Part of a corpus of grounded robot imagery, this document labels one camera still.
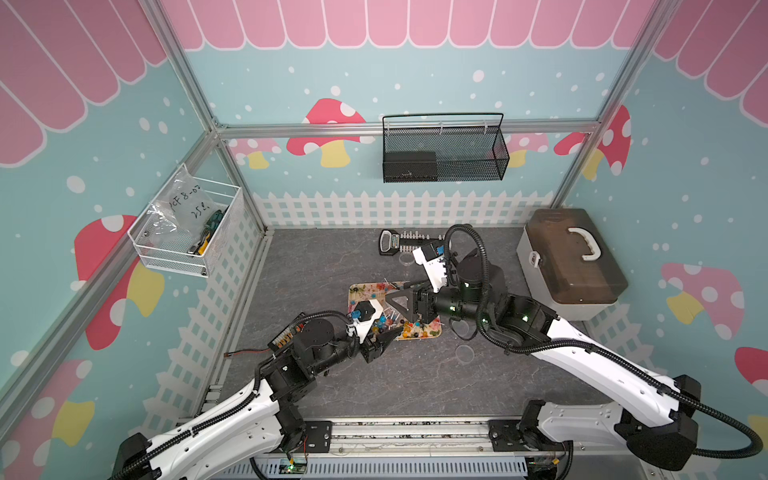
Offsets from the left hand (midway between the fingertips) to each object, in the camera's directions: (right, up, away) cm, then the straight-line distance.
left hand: (394, 323), depth 69 cm
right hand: (0, +8, -7) cm, 10 cm away
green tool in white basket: (-47, +18, +3) cm, 50 cm away
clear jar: (-1, +2, -5) cm, 6 cm away
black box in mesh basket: (+5, +43, +23) cm, 49 cm away
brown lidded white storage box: (+56, +12, +26) cm, 63 cm away
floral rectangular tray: (-10, +4, +34) cm, 35 cm away
